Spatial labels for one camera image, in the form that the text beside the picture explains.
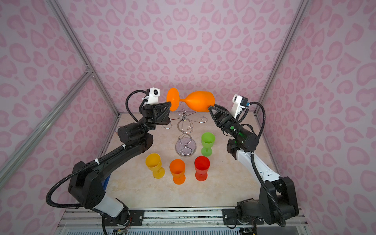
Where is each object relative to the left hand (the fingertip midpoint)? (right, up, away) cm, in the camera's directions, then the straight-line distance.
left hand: (167, 109), depth 46 cm
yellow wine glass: (-15, -27, +38) cm, 49 cm away
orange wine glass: (-1, -28, +32) cm, 42 cm away
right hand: (+13, 0, +8) cm, 15 cm away
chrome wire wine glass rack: (+3, -19, +52) cm, 56 cm away
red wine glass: (+13, -26, +31) cm, 42 cm away
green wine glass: (+17, -14, +45) cm, 50 cm away
